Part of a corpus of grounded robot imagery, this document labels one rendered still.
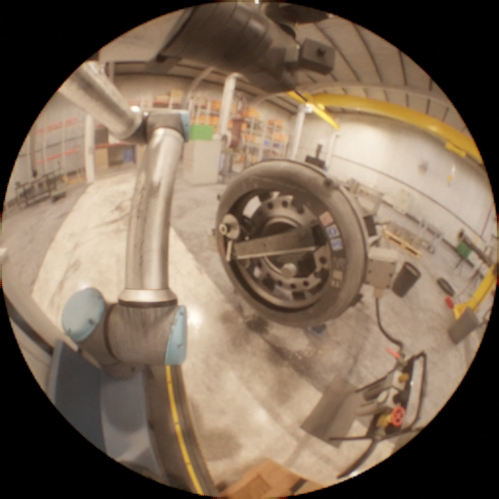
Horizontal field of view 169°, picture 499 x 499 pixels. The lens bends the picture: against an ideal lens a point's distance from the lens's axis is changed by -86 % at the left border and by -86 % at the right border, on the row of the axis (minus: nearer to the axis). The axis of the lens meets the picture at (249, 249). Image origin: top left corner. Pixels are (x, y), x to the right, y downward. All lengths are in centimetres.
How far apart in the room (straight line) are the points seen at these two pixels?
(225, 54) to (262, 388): 110
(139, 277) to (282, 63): 40
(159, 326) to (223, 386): 69
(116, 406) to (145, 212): 57
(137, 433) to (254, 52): 74
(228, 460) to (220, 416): 26
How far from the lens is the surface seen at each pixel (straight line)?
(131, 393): 62
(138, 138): 61
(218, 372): 101
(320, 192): 51
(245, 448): 101
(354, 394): 126
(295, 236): 55
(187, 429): 67
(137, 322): 37
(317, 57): 19
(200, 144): 433
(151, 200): 40
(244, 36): 16
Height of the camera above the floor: 98
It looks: 33 degrees down
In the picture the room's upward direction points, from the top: 10 degrees clockwise
